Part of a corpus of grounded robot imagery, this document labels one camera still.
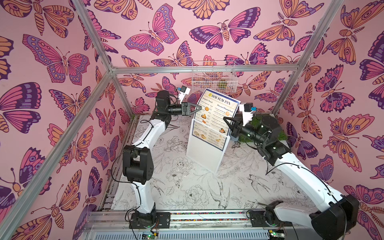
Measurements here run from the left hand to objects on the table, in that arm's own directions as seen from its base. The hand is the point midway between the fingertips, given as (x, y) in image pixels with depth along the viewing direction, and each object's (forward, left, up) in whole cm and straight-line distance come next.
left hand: (202, 109), depth 75 cm
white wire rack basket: (+36, 0, -7) cm, 37 cm away
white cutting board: (-6, -2, -32) cm, 32 cm away
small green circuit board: (-50, +24, -36) cm, 66 cm away
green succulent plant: (+27, -14, -3) cm, 30 cm away
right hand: (-8, -11, +3) cm, 14 cm away
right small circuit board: (-48, -35, -35) cm, 69 cm away
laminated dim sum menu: (-7, -4, -4) cm, 9 cm away
